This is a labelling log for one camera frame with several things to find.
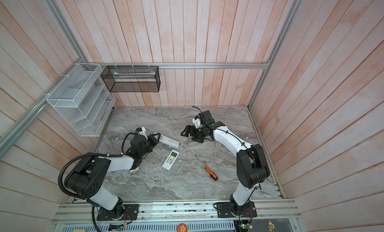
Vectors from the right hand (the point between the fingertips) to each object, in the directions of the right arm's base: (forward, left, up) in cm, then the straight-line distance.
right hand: (185, 136), depth 87 cm
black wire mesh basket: (+42, +41, +10) cm, 60 cm away
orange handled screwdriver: (-19, -16, -12) cm, 28 cm away
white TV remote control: (0, +12, -6) cm, 13 cm away
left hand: (+2, +15, -4) cm, 16 cm away
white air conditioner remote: (-10, +9, -12) cm, 18 cm away
